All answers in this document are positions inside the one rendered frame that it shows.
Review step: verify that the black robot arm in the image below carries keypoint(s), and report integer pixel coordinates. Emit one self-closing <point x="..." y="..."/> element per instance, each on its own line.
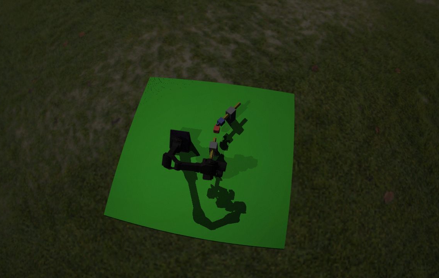
<point x="208" y="166"/>

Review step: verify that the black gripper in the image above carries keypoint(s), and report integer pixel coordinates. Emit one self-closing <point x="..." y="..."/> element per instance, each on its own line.
<point x="218" y="173"/>

